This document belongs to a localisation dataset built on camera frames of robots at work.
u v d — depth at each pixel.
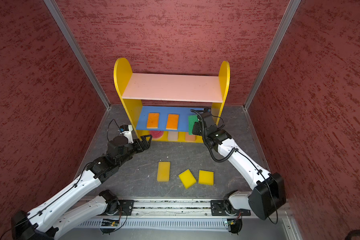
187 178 0.83
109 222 0.72
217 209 0.74
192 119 0.84
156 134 0.97
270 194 0.40
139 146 0.65
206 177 0.84
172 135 1.00
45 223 0.40
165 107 1.21
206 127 0.59
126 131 0.65
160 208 0.76
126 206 0.74
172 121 0.92
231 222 0.71
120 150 0.56
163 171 0.86
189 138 1.00
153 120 0.92
